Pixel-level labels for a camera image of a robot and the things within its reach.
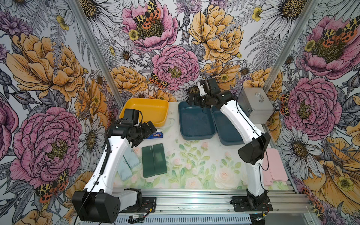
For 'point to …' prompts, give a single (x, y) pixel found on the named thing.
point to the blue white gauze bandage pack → (158, 134)
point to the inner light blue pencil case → (131, 158)
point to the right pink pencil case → (276, 165)
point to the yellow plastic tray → (155, 110)
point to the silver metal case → (255, 103)
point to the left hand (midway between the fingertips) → (150, 137)
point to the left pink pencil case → (268, 179)
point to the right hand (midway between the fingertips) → (193, 105)
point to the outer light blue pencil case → (124, 170)
